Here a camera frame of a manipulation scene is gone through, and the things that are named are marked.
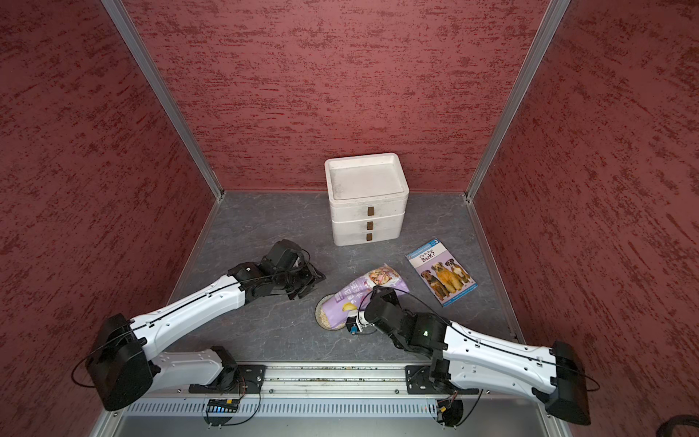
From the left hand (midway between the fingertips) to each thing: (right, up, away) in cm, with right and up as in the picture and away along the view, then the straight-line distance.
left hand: (322, 285), depth 78 cm
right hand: (+17, 0, -2) cm, 17 cm away
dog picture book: (+41, -1, +16) cm, 45 cm away
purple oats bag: (+6, -5, -5) cm, 9 cm away
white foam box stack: (+14, +27, +8) cm, 31 cm away
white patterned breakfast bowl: (-1, -11, +3) cm, 12 cm away
